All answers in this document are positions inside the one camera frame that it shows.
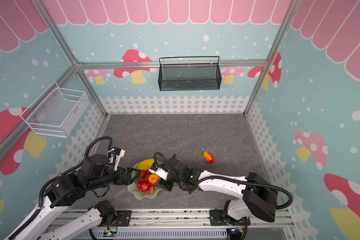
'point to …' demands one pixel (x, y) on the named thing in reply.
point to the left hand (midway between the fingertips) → (132, 175)
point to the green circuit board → (111, 232)
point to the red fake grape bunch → (143, 183)
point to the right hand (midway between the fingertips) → (155, 179)
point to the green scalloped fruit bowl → (133, 190)
